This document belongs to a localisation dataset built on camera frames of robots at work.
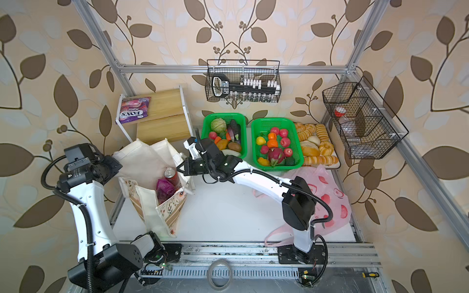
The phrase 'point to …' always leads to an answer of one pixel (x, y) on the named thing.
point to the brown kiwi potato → (234, 146)
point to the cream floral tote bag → (140, 165)
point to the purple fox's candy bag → (134, 108)
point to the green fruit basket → (276, 128)
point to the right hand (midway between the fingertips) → (175, 169)
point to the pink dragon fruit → (276, 155)
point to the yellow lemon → (261, 141)
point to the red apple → (285, 142)
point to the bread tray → (317, 146)
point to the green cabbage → (218, 125)
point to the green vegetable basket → (206, 127)
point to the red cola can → (170, 174)
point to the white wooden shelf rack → (168, 117)
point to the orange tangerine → (272, 143)
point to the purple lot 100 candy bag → (164, 190)
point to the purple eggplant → (234, 131)
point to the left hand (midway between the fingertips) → (111, 164)
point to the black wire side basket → (368, 126)
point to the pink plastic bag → (333, 208)
